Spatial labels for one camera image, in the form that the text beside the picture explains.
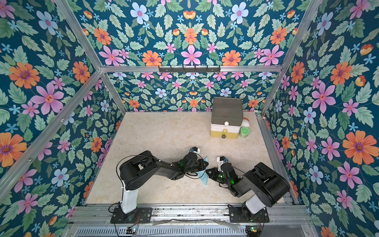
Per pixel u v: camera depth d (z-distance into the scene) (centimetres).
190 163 74
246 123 105
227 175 70
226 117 89
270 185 46
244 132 101
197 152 87
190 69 92
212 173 79
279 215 75
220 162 84
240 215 73
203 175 79
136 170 52
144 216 74
